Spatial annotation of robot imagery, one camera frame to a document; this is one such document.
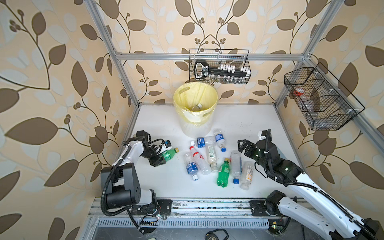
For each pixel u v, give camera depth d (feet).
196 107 3.41
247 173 2.64
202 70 2.75
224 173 2.64
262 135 2.11
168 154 2.74
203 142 3.07
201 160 2.82
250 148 2.15
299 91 2.64
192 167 2.70
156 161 2.52
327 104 2.37
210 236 2.14
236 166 2.86
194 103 3.45
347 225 1.30
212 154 2.86
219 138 3.13
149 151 2.42
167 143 2.57
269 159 1.78
